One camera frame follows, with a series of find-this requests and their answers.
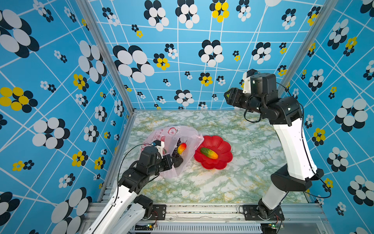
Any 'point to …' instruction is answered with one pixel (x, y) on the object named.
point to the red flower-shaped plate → (217, 144)
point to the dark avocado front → (178, 161)
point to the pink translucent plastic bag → (169, 135)
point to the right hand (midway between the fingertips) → (230, 95)
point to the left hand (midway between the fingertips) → (177, 158)
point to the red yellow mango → (181, 147)
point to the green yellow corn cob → (209, 153)
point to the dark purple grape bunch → (175, 153)
